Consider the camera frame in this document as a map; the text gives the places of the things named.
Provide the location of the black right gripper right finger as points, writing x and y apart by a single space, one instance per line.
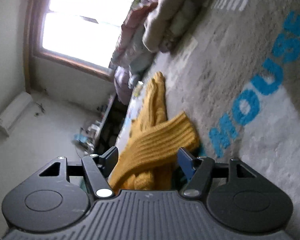
201 171

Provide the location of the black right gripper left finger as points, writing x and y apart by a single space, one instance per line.
54 180

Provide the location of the yellow ribbed knit sweater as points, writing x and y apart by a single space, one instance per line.
148 159

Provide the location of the dark cluttered side desk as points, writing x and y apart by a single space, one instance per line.
97 136

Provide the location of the light blue plush toy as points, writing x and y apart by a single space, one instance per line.
133 80

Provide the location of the purple pillow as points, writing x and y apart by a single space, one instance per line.
121 83

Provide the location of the grey Mickey Mouse bed blanket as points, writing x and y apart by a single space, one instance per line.
236 75

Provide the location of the pink and white folded quilt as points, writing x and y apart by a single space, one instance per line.
129 45

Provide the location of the beige folded fleece garment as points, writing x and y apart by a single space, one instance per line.
168 22

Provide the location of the white wall air conditioner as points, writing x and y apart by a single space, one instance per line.
14 111

